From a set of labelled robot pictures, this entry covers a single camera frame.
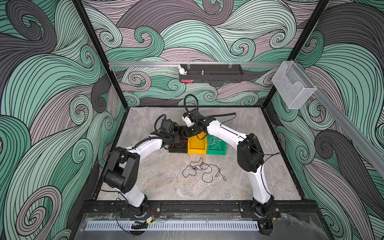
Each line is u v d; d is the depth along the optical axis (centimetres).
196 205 76
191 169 87
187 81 90
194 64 94
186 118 84
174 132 83
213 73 95
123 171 45
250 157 53
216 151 94
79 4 70
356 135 55
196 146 93
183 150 91
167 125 72
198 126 69
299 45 85
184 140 91
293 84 78
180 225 70
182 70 85
